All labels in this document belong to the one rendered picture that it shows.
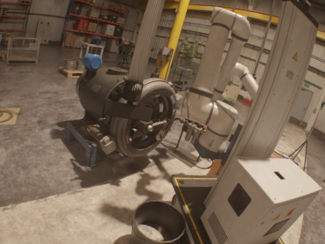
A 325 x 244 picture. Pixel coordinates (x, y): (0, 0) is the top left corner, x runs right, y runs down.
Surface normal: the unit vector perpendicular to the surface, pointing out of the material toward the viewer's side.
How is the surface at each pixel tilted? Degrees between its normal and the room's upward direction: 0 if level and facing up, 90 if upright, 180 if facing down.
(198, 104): 80
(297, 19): 90
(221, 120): 89
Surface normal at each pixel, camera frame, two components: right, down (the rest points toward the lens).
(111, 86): -0.26, -0.52
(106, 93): -0.40, -0.34
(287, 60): 0.21, 0.43
